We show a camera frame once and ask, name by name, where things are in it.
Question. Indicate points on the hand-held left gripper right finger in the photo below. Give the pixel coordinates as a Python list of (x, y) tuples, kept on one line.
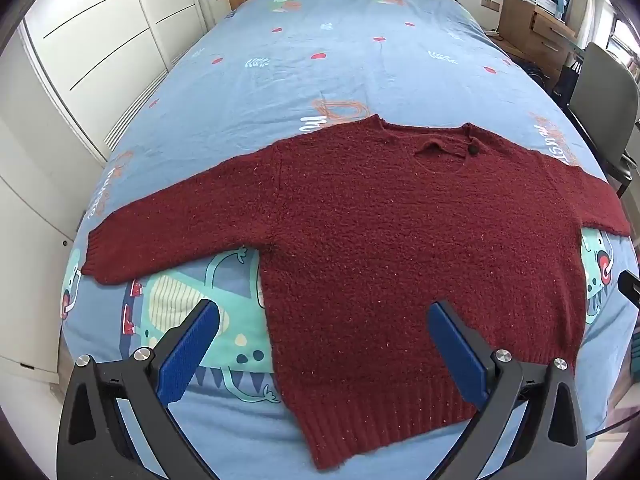
[(457, 350)]

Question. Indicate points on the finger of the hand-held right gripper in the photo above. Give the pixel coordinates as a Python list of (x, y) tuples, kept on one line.
[(631, 287)]

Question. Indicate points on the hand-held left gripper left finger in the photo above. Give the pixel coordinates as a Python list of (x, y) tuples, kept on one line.
[(192, 340)]

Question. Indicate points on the dark red knitted sweater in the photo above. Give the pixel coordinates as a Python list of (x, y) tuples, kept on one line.
[(380, 240)]

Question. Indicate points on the grey chair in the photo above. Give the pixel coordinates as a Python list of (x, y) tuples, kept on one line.
[(600, 95)]

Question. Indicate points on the wooden drawer cabinet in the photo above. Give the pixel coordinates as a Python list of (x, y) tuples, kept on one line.
[(525, 30)]

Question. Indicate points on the bed with blue printed sheet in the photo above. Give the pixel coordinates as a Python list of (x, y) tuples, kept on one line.
[(320, 75)]

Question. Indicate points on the white wardrobe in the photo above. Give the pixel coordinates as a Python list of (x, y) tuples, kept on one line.
[(100, 35)]

